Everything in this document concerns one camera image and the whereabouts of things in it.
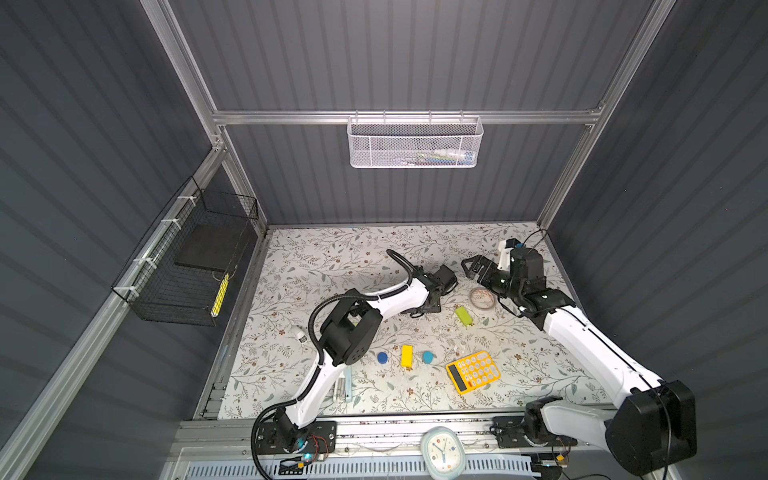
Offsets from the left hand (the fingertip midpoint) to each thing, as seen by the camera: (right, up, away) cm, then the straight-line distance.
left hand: (422, 305), depth 98 cm
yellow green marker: (-50, +7, -29) cm, 58 cm away
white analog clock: (+2, -30, -28) cm, 41 cm away
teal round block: (+1, -13, -11) cm, 17 cm away
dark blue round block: (-13, -13, -11) cm, 22 cm away
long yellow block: (-6, -13, -11) cm, 18 cm away
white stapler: (-23, -19, -19) cm, 35 cm away
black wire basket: (-63, +12, -26) cm, 69 cm away
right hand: (+13, +13, -16) cm, 24 cm away
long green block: (+13, -3, -2) cm, 14 cm away
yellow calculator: (+13, -16, -15) cm, 25 cm away
